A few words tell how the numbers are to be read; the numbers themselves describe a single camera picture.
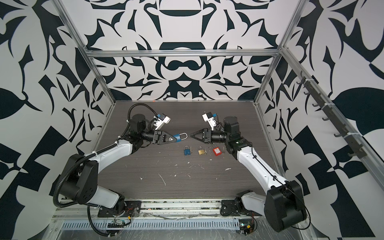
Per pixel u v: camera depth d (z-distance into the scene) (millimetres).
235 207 740
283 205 401
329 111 578
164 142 706
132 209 733
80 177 439
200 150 948
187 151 936
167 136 714
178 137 714
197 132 696
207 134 649
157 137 685
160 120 718
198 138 679
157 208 757
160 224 713
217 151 933
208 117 698
